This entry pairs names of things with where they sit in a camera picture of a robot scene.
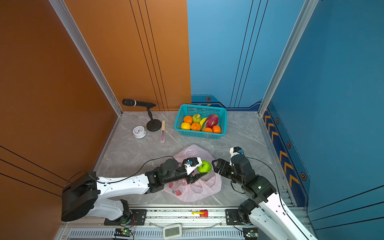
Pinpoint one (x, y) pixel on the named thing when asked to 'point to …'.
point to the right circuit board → (250, 233)
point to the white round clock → (139, 132)
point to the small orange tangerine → (195, 126)
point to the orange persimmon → (188, 119)
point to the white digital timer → (172, 232)
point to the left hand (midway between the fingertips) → (204, 165)
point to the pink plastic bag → (204, 188)
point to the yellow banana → (201, 121)
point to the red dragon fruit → (212, 120)
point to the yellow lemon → (185, 125)
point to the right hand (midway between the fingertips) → (215, 165)
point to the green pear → (196, 118)
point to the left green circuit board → (123, 232)
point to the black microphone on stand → (153, 125)
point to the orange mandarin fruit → (207, 129)
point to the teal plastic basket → (204, 111)
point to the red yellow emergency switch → (203, 213)
